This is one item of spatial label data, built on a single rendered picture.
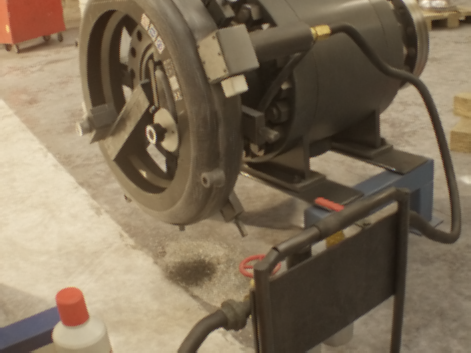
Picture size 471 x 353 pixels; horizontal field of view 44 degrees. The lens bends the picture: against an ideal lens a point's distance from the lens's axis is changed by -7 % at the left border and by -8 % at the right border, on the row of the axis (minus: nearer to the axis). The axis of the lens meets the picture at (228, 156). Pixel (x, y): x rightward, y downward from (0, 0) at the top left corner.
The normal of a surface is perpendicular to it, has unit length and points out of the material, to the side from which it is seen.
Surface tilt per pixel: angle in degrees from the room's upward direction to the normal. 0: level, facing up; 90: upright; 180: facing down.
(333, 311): 90
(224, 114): 87
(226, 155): 103
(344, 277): 90
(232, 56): 68
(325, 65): 84
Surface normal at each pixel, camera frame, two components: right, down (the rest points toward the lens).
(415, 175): 0.60, 0.23
